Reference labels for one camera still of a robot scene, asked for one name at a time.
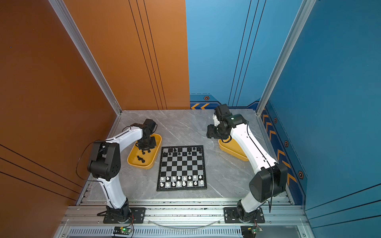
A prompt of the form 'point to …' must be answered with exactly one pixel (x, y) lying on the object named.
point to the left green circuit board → (122, 230)
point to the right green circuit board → (250, 231)
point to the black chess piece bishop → (143, 160)
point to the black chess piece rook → (149, 150)
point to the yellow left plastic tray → (137, 159)
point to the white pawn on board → (161, 178)
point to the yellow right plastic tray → (233, 148)
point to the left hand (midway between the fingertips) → (151, 146)
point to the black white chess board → (181, 168)
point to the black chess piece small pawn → (143, 152)
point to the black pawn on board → (165, 154)
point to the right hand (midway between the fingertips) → (210, 134)
